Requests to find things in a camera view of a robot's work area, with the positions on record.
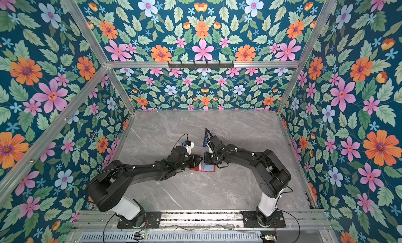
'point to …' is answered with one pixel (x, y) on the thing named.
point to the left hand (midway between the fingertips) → (204, 158)
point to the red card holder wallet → (202, 166)
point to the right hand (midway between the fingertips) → (208, 158)
